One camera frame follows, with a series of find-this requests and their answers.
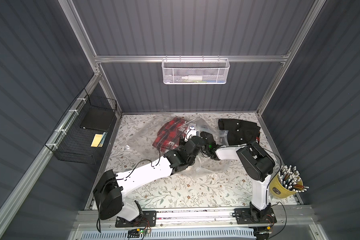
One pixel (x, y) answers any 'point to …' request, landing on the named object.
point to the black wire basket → (70, 142)
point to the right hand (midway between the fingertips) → (187, 140)
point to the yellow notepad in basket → (96, 140)
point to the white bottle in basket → (193, 78)
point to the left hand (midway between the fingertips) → (193, 135)
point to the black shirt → (239, 132)
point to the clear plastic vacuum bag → (204, 166)
